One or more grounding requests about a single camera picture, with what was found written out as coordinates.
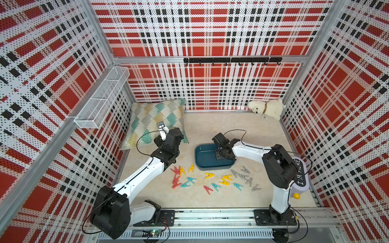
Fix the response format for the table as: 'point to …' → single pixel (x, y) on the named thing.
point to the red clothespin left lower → (173, 185)
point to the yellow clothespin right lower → (224, 182)
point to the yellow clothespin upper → (192, 168)
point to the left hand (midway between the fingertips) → (171, 131)
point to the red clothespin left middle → (176, 180)
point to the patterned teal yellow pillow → (142, 128)
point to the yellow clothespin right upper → (227, 176)
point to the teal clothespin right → (237, 186)
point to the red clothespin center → (206, 188)
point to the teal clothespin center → (215, 186)
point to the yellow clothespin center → (209, 174)
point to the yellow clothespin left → (181, 170)
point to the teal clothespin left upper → (191, 179)
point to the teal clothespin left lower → (184, 185)
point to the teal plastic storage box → (205, 158)
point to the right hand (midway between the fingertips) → (222, 153)
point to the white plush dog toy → (272, 108)
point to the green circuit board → (151, 233)
